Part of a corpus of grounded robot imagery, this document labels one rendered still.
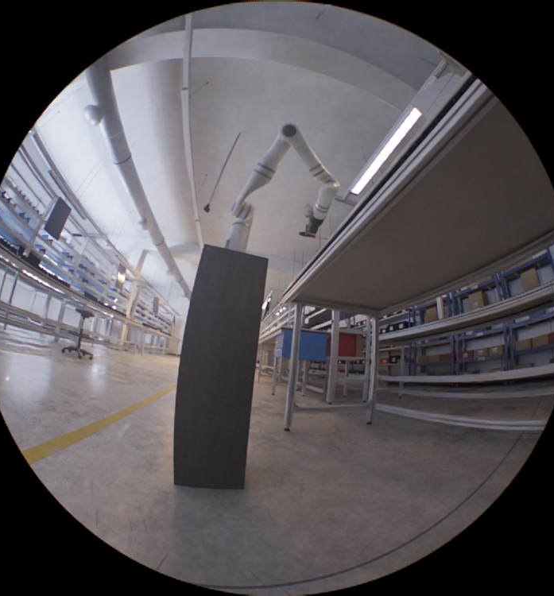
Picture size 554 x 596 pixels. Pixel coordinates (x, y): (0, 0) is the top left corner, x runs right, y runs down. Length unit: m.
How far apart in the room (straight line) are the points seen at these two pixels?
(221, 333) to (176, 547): 0.64
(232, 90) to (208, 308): 3.27
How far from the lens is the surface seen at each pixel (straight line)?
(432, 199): 0.76
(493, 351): 4.37
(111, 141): 4.04
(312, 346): 2.63
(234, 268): 0.72
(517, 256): 1.28
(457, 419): 1.35
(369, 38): 3.41
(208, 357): 0.66
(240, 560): 0.59
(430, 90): 0.69
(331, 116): 3.58
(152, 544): 0.62
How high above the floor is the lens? 0.49
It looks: 18 degrees up
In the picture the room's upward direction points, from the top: 6 degrees clockwise
